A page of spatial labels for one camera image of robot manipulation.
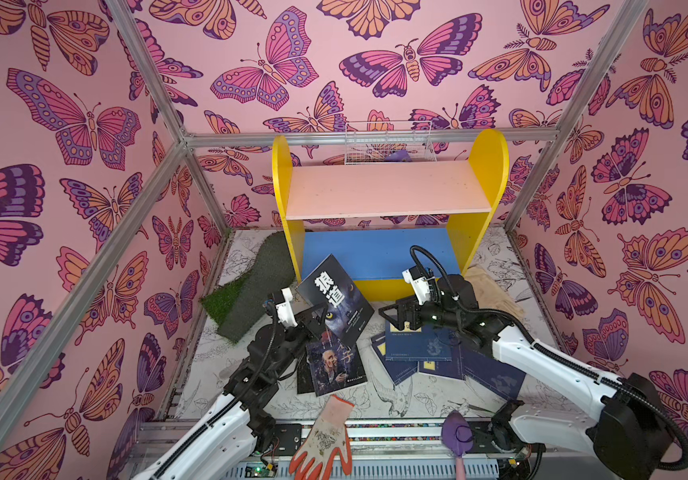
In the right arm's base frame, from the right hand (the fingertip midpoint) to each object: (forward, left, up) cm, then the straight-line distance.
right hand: (389, 303), depth 76 cm
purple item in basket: (+46, -6, +14) cm, 48 cm away
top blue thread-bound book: (-4, -10, -15) cm, 19 cm away
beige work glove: (+15, -36, -20) cm, 44 cm away
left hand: (-2, +15, +4) cm, 16 cm away
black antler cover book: (-12, +23, -19) cm, 32 cm away
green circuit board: (-33, +32, -22) cm, 51 cm away
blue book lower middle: (-11, -18, -17) cm, 27 cm away
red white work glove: (-27, +16, -18) cm, 36 cm away
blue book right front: (-12, -31, -19) cm, 39 cm away
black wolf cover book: (-1, +11, -2) cm, 11 cm away
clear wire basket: (+47, -1, +14) cm, 49 cm away
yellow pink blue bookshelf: (+50, -9, -21) cm, 55 cm away
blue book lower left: (-10, -3, -18) cm, 21 cm away
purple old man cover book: (-9, +14, -17) cm, 24 cm away
